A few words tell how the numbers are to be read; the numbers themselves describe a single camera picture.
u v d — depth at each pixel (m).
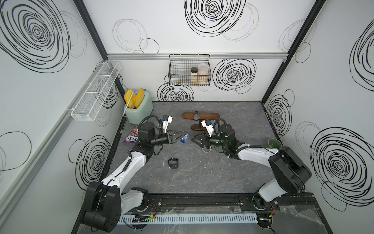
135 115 0.96
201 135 0.79
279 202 0.73
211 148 0.92
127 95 0.95
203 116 0.92
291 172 0.47
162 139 0.68
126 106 0.95
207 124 0.73
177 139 0.71
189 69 0.87
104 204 0.39
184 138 0.74
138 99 0.94
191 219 0.77
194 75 0.86
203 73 0.85
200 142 0.74
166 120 0.71
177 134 0.73
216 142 0.72
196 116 0.92
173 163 0.87
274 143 0.91
